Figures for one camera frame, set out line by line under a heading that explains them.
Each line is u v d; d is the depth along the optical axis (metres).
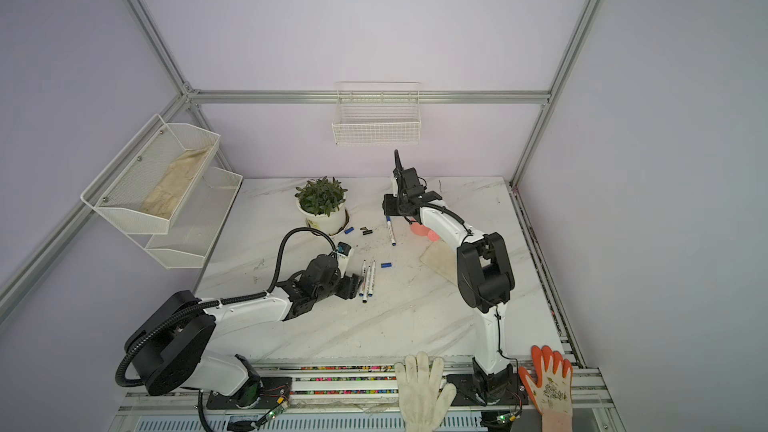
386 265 0.98
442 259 0.98
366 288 0.91
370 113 0.96
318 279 0.68
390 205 0.86
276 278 0.62
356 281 0.79
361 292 0.89
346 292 0.78
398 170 0.86
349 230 1.05
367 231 1.05
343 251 0.78
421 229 1.03
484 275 0.53
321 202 0.92
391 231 1.04
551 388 0.73
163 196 0.76
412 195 0.75
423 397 0.73
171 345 0.43
